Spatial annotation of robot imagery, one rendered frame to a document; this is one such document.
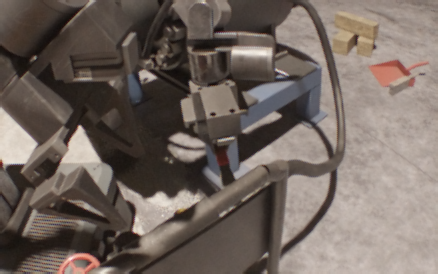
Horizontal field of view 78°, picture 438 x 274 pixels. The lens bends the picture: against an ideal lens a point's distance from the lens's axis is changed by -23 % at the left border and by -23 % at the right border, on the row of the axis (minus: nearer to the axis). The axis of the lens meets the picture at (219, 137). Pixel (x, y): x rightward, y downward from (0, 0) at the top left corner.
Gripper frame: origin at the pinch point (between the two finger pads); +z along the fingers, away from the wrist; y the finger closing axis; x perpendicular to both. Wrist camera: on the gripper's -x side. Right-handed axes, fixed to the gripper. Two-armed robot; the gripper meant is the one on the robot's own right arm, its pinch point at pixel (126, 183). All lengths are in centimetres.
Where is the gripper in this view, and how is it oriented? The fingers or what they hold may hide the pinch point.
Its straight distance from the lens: 32.1
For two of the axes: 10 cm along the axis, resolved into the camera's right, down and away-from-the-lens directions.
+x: -8.1, 4.3, 3.9
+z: 5.8, 6.4, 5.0
